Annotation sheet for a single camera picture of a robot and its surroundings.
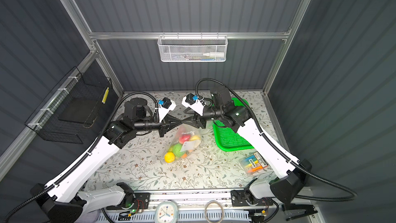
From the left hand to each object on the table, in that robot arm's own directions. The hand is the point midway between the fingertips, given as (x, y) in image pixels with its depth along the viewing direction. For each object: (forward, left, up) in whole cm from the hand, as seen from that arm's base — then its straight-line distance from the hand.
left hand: (182, 121), depth 65 cm
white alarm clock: (-28, +9, -30) cm, 43 cm away
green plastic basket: (+7, -25, -31) cm, 40 cm away
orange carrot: (-3, +1, -28) cm, 28 cm away
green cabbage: (-3, +5, -20) cm, 21 cm away
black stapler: (-32, -48, -29) cm, 65 cm away
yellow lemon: (-6, +9, -24) cm, 26 cm away
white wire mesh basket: (+79, -6, -10) cm, 79 cm away
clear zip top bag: (-1, -5, -19) cm, 20 cm away
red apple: (+3, +1, -21) cm, 21 cm away
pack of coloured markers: (-9, -36, -30) cm, 48 cm away
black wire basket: (+17, +55, -5) cm, 58 cm away
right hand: (+1, -2, +1) cm, 3 cm away
